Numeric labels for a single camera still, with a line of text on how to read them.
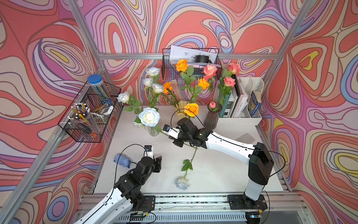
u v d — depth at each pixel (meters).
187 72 0.78
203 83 0.77
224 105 0.91
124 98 0.74
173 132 0.68
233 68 0.82
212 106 0.80
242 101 0.89
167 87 0.79
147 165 0.58
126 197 0.52
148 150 0.67
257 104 0.96
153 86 0.77
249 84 1.04
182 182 0.76
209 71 0.75
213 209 0.73
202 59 0.81
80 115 0.57
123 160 0.84
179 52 0.85
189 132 0.61
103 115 0.71
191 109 0.66
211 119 1.08
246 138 1.01
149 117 0.60
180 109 0.64
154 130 1.00
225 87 0.85
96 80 0.70
